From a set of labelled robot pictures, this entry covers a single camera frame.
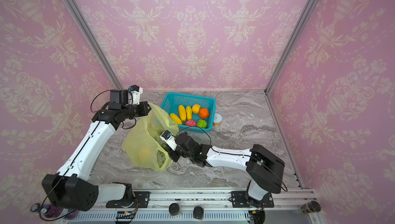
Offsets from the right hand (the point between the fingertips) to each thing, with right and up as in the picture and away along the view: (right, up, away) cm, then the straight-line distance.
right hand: (166, 146), depth 77 cm
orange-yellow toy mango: (+5, +15, +26) cm, 31 cm away
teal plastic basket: (-4, +23, +31) cm, 39 cm away
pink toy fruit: (+11, +10, +19) cm, 24 cm away
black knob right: (+17, -23, -15) cm, 32 cm away
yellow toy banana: (+10, +15, +25) cm, 30 cm away
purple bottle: (-42, -23, -15) cm, 50 cm away
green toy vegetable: (+18, +9, +17) cm, 27 cm away
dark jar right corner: (+64, -23, -12) cm, 69 cm away
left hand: (-7, +20, 0) cm, 21 cm away
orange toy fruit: (+20, +16, +23) cm, 34 cm away
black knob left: (+6, -23, -13) cm, 27 cm away
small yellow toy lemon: (+14, +19, +28) cm, 36 cm away
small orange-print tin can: (+28, +11, +21) cm, 37 cm away
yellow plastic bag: (-10, +2, -5) cm, 11 cm away
